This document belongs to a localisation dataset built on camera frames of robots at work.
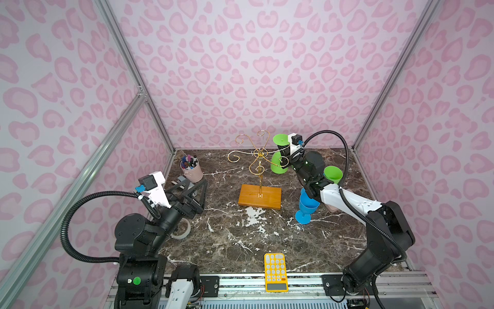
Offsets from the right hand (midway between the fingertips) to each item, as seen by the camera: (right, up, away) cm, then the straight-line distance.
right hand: (280, 142), depth 80 cm
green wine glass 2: (+26, -13, +10) cm, 30 cm away
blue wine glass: (+11, -26, -2) cm, 29 cm away
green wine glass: (0, +1, -2) cm, 2 cm away
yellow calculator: (-2, -52, -5) cm, 52 cm away
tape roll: (-42, -41, +6) cm, 59 cm away
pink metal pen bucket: (-43, -11, +18) cm, 47 cm away
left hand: (-26, -13, -27) cm, 40 cm away
